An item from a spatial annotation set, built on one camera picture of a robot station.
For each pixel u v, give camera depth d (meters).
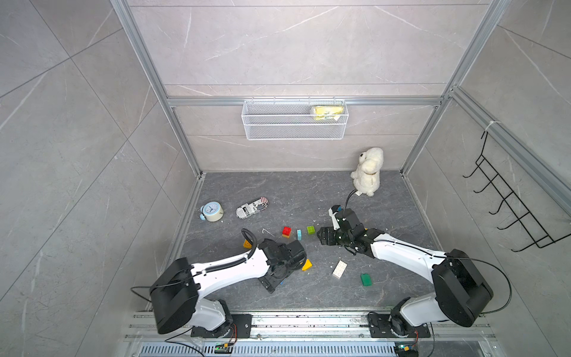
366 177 1.06
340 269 0.85
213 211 1.00
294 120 1.01
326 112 0.85
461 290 0.43
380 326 0.73
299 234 0.93
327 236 0.78
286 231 0.93
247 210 1.01
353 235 0.67
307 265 0.86
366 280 0.83
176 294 0.41
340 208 0.78
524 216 0.62
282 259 0.57
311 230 0.95
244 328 0.73
